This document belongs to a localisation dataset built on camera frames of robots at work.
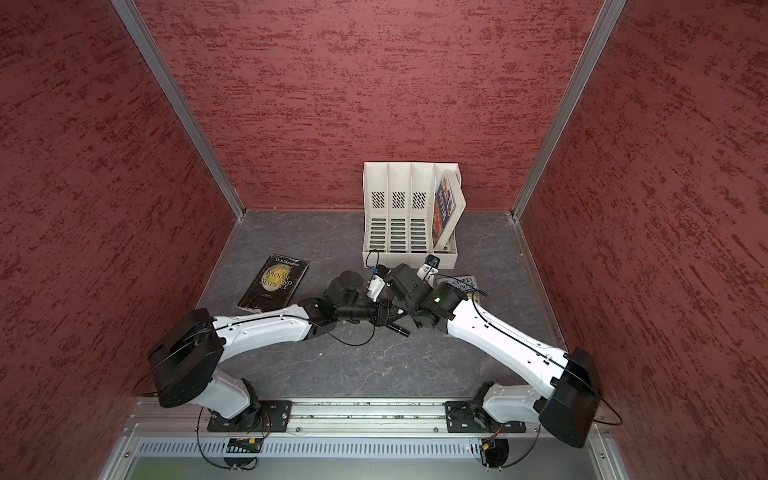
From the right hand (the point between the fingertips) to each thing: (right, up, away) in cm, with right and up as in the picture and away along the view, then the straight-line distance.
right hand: (403, 299), depth 78 cm
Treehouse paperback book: (+21, +2, +19) cm, 28 cm away
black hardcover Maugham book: (-42, +1, +19) cm, 47 cm away
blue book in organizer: (+15, +28, +16) cm, 36 cm away
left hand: (0, -4, -2) cm, 5 cm away
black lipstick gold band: (-1, -11, +9) cm, 15 cm away
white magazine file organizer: (+4, +26, +37) cm, 45 cm away
